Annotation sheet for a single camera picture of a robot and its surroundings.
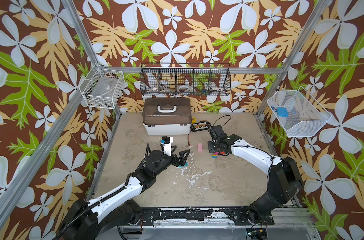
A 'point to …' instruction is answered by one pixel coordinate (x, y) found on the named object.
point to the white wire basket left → (101, 88)
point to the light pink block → (200, 147)
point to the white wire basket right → (298, 114)
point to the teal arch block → (186, 164)
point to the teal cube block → (214, 156)
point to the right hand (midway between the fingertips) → (211, 145)
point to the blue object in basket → (282, 111)
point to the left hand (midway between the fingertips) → (182, 147)
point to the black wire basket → (185, 79)
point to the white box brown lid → (167, 116)
